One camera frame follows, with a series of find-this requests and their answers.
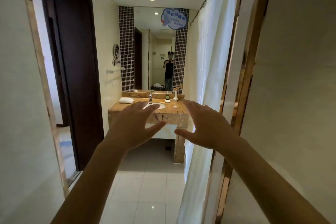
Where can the blue cloud sticker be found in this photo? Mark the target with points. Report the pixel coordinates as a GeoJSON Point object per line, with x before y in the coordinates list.
{"type": "Point", "coordinates": [173, 19]}

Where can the white shower curtain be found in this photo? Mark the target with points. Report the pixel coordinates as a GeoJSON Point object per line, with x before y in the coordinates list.
{"type": "Point", "coordinates": [210, 61]}

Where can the chrome wall towel rail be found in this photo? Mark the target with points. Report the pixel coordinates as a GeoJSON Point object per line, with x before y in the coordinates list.
{"type": "Point", "coordinates": [115, 70]}

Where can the person's right hand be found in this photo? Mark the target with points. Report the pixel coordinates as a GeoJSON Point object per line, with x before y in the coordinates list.
{"type": "Point", "coordinates": [212, 129]}

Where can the person's left hand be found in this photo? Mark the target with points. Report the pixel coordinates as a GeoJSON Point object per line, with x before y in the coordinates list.
{"type": "Point", "coordinates": [131, 126]}

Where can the dark wooden door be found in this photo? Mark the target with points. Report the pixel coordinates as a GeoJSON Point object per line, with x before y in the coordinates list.
{"type": "Point", "coordinates": [78, 74]}

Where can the round wall magnifying mirror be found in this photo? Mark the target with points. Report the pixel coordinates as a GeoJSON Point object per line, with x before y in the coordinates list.
{"type": "Point", "coordinates": [116, 51]}

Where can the white towel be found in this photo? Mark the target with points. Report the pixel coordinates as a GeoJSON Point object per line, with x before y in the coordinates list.
{"type": "Point", "coordinates": [126, 100]}

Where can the person's right forearm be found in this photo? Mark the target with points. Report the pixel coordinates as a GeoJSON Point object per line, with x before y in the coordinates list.
{"type": "Point", "coordinates": [262, 179]}

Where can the dark green pump bottle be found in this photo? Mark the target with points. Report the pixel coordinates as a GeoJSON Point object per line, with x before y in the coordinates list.
{"type": "Point", "coordinates": [167, 96]}

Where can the pink flowers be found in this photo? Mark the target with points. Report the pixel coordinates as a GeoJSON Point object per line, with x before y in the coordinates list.
{"type": "Point", "coordinates": [178, 87]}

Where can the white sink basin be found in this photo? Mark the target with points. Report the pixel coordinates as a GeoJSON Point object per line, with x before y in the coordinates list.
{"type": "Point", "coordinates": [160, 106]}

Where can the brown marble vanity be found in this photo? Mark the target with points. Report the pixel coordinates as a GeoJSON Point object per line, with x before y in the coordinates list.
{"type": "Point", "coordinates": [170, 117]}

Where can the chrome faucet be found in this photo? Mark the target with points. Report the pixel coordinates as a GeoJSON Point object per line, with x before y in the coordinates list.
{"type": "Point", "coordinates": [150, 97]}

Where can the person's left forearm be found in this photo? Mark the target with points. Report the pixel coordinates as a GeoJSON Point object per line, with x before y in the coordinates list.
{"type": "Point", "coordinates": [86, 187]}

